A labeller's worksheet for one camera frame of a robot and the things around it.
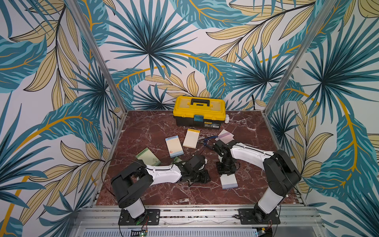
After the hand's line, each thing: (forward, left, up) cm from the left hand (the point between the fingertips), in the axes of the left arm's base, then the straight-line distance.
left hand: (209, 182), depth 82 cm
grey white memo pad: (+1, -11, -2) cm, 12 cm away
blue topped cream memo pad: (+24, +21, -3) cm, 32 cm away
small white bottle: (+47, -17, +1) cm, 50 cm away
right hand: (+6, -8, -2) cm, 10 cm away
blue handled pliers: (+28, +1, -2) cm, 28 cm away
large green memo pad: (+15, +37, -2) cm, 40 cm away
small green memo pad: (+14, +19, -2) cm, 23 cm away
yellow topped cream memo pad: (+32, +10, -4) cm, 33 cm away
